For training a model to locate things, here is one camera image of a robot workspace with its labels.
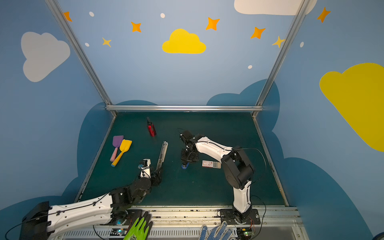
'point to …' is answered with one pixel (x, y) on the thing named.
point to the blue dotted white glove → (221, 232)
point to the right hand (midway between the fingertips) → (185, 160)
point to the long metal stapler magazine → (162, 156)
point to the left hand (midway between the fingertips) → (161, 169)
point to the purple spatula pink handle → (116, 141)
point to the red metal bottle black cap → (151, 127)
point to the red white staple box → (211, 164)
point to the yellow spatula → (124, 146)
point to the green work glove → (140, 229)
